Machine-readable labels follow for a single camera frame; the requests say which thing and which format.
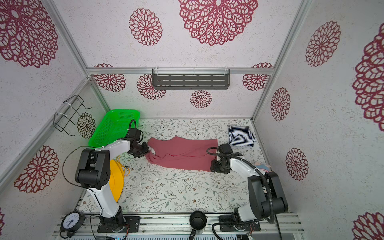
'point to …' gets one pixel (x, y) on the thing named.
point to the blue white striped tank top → (241, 136)
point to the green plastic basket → (113, 126)
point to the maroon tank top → (184, 153)
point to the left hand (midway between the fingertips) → (148, 153)
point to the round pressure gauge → (71, 222)
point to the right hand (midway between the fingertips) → (215, 166)
